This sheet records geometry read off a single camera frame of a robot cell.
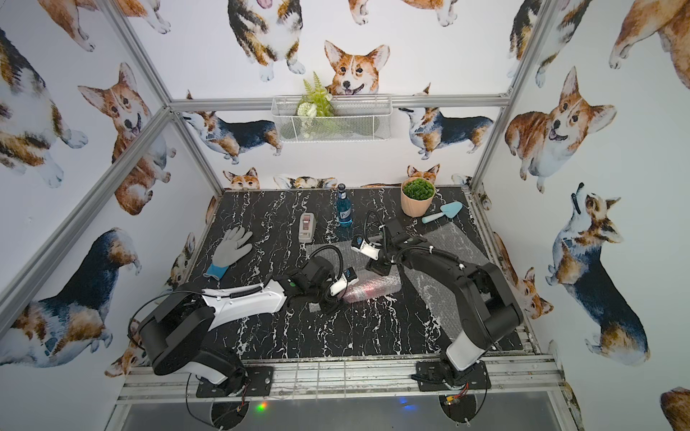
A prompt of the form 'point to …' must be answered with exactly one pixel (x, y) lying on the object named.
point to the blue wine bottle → (343, 207)
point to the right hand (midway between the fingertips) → (370, 255)
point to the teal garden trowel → (448, 210)
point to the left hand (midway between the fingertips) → (347, 292)
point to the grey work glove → (228, 251)
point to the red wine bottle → (371, 288)
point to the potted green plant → (417, 195)
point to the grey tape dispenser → (306, 226)
